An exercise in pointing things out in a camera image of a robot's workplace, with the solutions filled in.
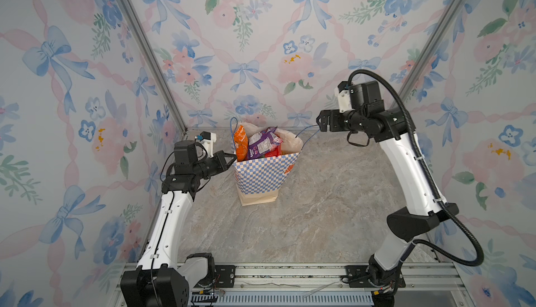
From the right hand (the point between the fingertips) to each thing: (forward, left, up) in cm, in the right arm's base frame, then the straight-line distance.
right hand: (328, 118), depth 71 cm
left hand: (-8, +32, -10) cm, 34 cm away
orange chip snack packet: (-2, +31, -12) cm, 33 cm away
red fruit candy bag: (-5, +18, -13) cm, 23 cm away
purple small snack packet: (+1, +23, -13) cm, 26 cm away
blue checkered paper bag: (-12, +24, -20) cm, 34 cm away
